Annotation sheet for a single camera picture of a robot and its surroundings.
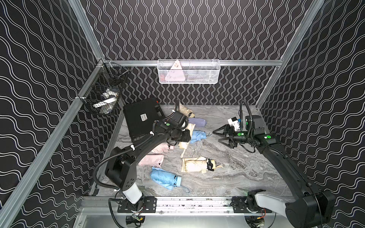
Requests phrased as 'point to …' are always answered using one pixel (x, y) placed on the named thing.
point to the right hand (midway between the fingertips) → (215, 137)
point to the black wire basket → (108, 75)
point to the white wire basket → (188, 71)
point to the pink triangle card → (176, 73)
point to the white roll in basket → (109, 99)
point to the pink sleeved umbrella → (162, 147)
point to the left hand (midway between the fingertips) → (188, 136)
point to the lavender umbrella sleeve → (198, 122)
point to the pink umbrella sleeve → (155, 160)
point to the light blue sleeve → (197, 135)
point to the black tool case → (140, 116)
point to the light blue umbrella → (166, 179)
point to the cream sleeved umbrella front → (184, 145)
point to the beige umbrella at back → (186, 111)
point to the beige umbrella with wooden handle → (198, 164)
